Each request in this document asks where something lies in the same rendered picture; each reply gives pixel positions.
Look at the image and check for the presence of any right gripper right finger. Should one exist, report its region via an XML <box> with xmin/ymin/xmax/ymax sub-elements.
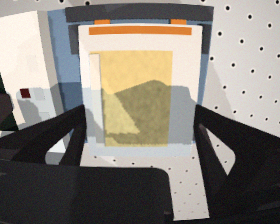
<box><xmin>193</xmin><ymin>104</ymin><xmax>280</xmax><ymax>218</ymax></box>

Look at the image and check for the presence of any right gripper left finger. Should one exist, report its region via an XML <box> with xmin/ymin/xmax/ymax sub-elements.
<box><xmin>0</xmin><ymin>104</ymin><xmax>87</xmax><ymax>166</ymax></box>

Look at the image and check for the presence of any white cassette with yellow panel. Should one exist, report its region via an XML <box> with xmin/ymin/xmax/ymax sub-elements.
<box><xmin>78</xmin><ymin>19</ymin><xmax>202</xmax><ymax>157</ymax></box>

